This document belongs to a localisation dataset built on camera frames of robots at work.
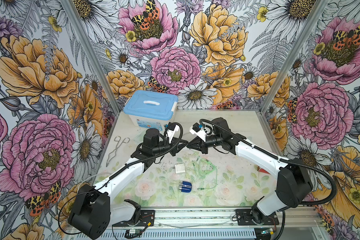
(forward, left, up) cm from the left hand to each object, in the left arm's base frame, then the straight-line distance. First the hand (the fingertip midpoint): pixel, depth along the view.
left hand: (186, 146), depth 77 cm
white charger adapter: (-3, +3, -18) cm, 19 cm away
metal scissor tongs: (+8, +46, -20) cm, 51 cm away
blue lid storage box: (+33, +23, -6) cm, 41 cm away
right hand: (0, -2, -1) cm, 2 cm away
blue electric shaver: (-14, 0, -18) cm, 23 cm away
